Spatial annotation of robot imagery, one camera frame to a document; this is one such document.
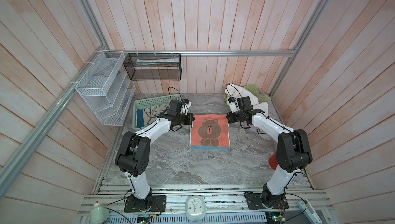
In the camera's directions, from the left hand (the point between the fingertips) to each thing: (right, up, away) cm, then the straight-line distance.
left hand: (194, 120), depth 91 cm
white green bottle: (-42, -40, -25) cm, 63 cm away
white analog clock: (0, -40, -21) cm, 45 cm away
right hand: (+21, +3, +4) cm, 22 cm away
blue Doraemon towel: (-35, +2, +11) cm, 37 cm away
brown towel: (+10, -8, +7) cm, 15 cm away
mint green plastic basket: (-32, +12, +19) cm, 39 cm away
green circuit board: (+38, -44, -21) cm, 62 cm away
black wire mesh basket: (-28, +37, +14) cm, 49 cm away
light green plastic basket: (+51, +16, +22) cm, 58 cm away
